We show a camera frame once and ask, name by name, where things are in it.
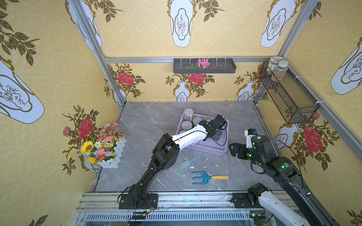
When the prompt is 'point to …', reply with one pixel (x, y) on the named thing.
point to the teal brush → (185, 164)
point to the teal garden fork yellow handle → (206, 177)
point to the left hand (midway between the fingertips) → (208, 129)
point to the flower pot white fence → (105, 149)
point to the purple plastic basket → (209, 144)
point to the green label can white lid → (186, 125)
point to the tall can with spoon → (188, 114)
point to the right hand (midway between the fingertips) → (237, 145)
